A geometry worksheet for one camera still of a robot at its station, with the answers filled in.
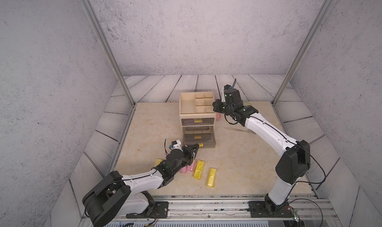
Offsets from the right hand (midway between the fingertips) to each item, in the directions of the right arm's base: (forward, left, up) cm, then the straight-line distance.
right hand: (213, 102), depth 83 cm
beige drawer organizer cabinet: (-7, +9, -2) cm, 12 cm away
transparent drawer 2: (-7, +12, -7) cm, 16 cm away
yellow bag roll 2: (-32, +2, -26) cm, 41 cm away
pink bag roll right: (-27, +13, -25) cm, 39 cm away
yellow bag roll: (-30, +9, -25) cm, 40 cm away
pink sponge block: (-7, -2, -3) cm, 8 cm away
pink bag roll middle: (-28, +17, -25) cm, 41 cm away
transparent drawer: (-8, +6, -20) cm, 23 cm away
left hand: (-21, +6, -11) cm, 25 cm away
